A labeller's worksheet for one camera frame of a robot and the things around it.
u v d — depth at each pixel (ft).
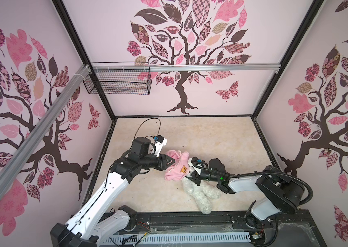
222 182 2.22
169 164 2.23
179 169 2.43
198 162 2.33
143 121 1.80
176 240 2.29
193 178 2.48
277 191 1.47
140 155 1.78
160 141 2.09
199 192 2.55
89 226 1.27
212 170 2.21
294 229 2.37
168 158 2.17
